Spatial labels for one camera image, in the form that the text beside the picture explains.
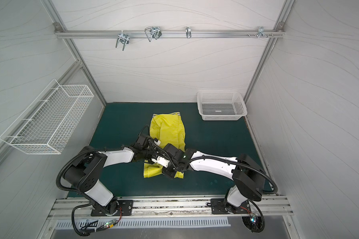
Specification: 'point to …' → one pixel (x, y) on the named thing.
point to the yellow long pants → (166, 128)
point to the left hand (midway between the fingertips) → (168, 158)
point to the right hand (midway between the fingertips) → (163, 169)
